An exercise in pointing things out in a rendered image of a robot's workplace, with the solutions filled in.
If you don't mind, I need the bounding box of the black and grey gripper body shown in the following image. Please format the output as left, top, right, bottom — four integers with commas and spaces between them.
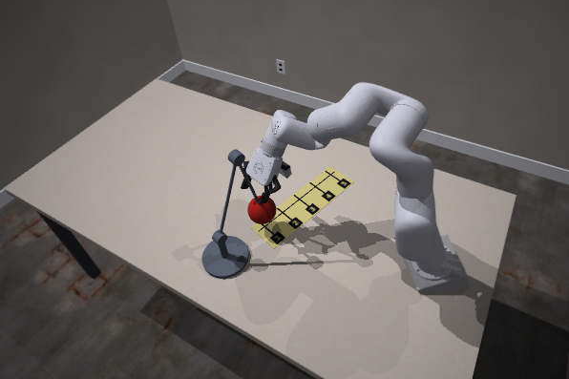
246, 146, 283, 186

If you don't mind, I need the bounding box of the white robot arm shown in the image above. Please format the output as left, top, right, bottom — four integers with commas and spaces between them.
261, 82, 462, 280

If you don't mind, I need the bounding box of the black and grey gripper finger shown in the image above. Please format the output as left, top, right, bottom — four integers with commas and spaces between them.
241, 161, 252, 189
259, 175, 281, 204

